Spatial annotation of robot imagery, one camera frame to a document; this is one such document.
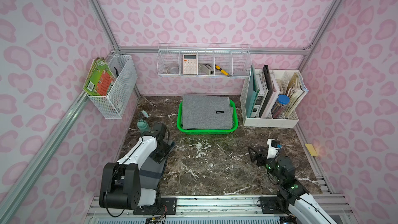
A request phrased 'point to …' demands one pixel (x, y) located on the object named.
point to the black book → (266, 72)
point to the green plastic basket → (235, 123)
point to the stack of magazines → (297, 90)
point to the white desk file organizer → (280, 82)
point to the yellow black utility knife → (223, 71)
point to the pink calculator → (189, 64)
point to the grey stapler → (207, 68)
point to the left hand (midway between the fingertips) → (166, 152)
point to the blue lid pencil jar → (278, 110)
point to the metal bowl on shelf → (172, 70)
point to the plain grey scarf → (206, 112)
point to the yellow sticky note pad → (311, 150)
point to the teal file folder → (252, 92)
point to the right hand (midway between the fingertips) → (253, 147)
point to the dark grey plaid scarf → (151, 172)
